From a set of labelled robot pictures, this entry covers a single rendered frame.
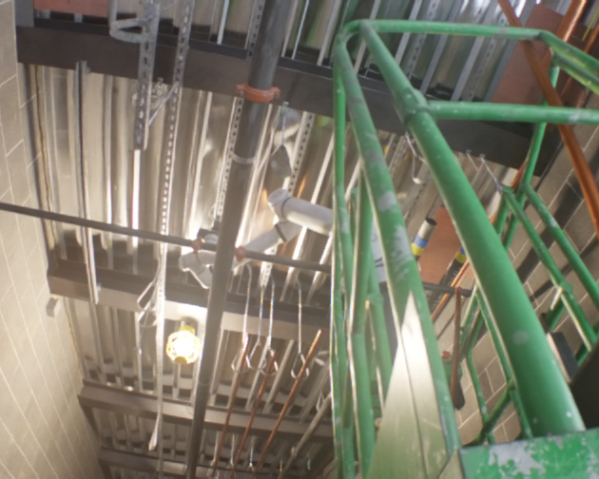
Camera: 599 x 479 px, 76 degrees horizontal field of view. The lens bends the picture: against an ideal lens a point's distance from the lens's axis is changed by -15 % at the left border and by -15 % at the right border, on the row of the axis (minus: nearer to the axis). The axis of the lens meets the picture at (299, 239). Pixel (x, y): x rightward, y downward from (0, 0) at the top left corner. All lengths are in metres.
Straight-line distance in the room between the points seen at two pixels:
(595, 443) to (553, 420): 0.03
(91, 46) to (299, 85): 1.08
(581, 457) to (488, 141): 2.37
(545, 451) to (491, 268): 0.17
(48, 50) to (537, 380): 2.48
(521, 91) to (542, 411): 2.54
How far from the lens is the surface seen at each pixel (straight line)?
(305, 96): 2.28
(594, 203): 1.08
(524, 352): 0.33
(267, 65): 1.56
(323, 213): 1.99
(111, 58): 2.40
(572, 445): 0.30
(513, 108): 0.73
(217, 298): 2.23
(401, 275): 0.45
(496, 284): 0.37
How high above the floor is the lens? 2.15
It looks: 50 degrees up
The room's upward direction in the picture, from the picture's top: straight up
